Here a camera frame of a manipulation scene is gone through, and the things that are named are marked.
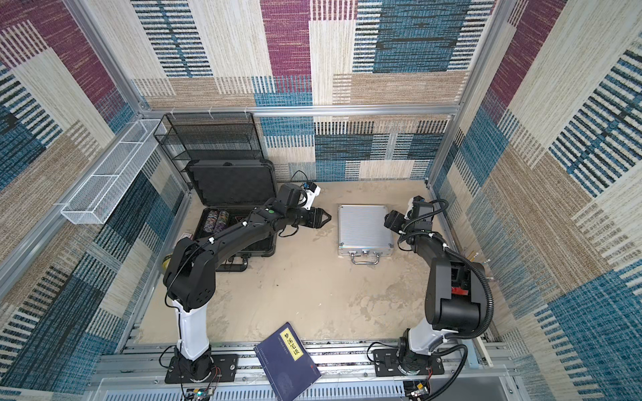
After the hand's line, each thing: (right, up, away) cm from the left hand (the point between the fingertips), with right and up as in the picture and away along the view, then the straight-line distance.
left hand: (328, 216), depth 89 cm
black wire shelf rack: (-48, +32, +14) cm, 59 cm away
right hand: (+26, -3, +6) cm, 27 cm away
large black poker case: (-38, +10, +7) cm, 40 cm away
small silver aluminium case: (+13, -7, +8) cm, 17 cm away
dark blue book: (-12, -43, -14) cm, 47 cm away
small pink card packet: (-57, -8, +13) cm, 59 cm away
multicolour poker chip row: (-46, -2, +15) cm, 48 cm away
